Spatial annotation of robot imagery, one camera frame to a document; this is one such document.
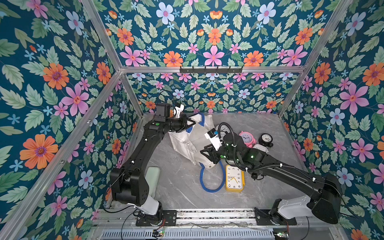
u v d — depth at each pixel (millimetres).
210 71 912
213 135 608
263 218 732
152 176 843
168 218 737
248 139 1016
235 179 840
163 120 628
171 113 672
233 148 529
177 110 736
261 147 964
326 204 383
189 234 766
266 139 1012
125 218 738
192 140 985
